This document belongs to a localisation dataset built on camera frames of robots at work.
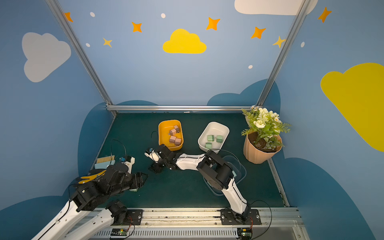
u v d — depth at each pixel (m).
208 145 1.01
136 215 0.75
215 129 1.10
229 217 0.74
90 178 0.83
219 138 1.04
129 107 1.15
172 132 1.05
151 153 0.79
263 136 0.83
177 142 1.01
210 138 1.05
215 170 0.54
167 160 0.73
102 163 0.93
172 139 1.03
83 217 0.47
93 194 0.47
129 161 0.65
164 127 1.11
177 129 1.07
